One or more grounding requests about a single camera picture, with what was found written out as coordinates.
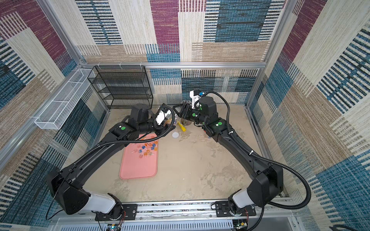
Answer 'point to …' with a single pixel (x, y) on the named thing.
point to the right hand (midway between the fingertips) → (178, 111)
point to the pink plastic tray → (139, 160)
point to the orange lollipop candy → (148, 144)
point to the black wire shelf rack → (121, 86)
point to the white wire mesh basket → (55, 115)
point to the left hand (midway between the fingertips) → (172, 122)
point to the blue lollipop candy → (143, 147)
